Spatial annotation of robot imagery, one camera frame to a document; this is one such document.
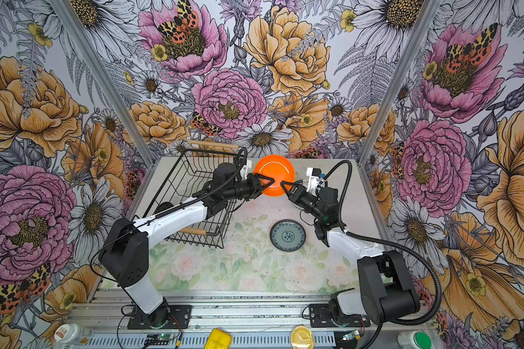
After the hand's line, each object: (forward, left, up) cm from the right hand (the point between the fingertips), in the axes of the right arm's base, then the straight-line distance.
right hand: (279, 189), depth 80 cm
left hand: (+1, +2, 0) cm, 2 cm away
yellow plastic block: (-42, +21, -23) cm, 52 cm away
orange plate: (+6, 0, +5) cm, 8 cm away
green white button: (-44, -36, -15) cm, 59 cm away
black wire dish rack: (+29, +44, -21) cm, 57 cm away
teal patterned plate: (-7, -4, -22) cm, 24 cm away
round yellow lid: (-42, -5, -24) cm, 48 cm away
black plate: (+1, +46, -10) cm, 47 cm away
